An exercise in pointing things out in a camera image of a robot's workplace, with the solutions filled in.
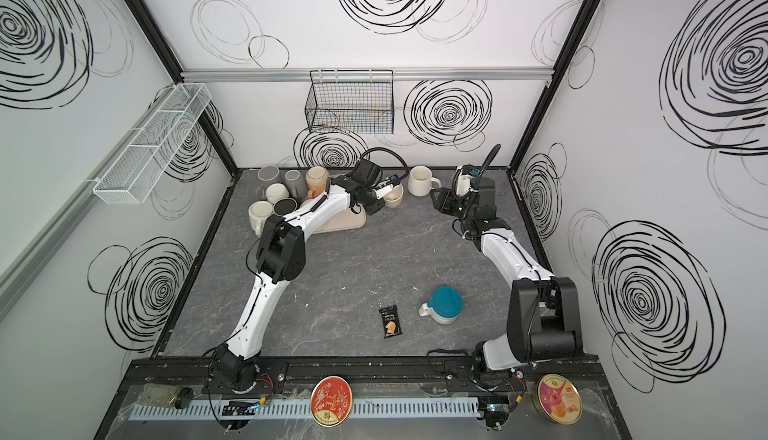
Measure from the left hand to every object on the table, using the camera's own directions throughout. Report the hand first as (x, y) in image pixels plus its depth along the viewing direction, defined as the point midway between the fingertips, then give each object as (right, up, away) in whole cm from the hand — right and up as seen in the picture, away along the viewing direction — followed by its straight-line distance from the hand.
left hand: (382, 196), depth 102 cm
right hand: (+16, +1, -16) cm, 22 cm away
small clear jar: (-49, -46, -34) cm, 75 cm away
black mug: (-32, -3, -6) cm, 32 cm away
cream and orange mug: (-23, +6, +3) cm, 24 cm away
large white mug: (+14, +5, +4) cm, 15 cm away
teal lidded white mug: (+17, -29, -24) cm, 41 cm away
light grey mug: (-30, +4, +3) cm, 31 cm away
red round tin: (-11, -47, -35) cm, 59 cm away
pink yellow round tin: (+41, -47, -35) cm, 71 cm away
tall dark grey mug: (-40, +7, 0) cm, 41 cm away
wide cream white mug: (-40, -5, -6) cm, 41 cm away
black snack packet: (+3, -35, -21) cm, 41 cm away
